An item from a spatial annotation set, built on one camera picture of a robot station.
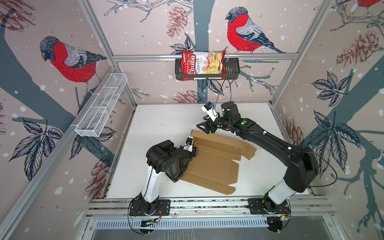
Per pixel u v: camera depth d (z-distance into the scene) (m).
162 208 0.73
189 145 0.79
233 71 0.93
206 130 0.71
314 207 0.74
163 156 0.52
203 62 0.88
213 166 0.90
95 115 0.73
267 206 0.65
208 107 0.67
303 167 0.43
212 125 0.69
